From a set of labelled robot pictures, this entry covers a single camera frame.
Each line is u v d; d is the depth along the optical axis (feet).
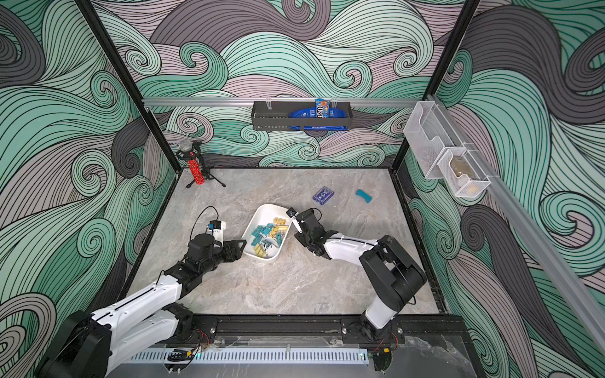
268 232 3.12
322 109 2.95
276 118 3.12
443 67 2.73
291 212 2.66
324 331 2.44
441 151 2.34
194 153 3.19
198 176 3.38
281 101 3.06
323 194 3.51
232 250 2.46
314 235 2.31
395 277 1.47
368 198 3.54
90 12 2.34
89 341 1.32
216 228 2.45
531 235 1.65
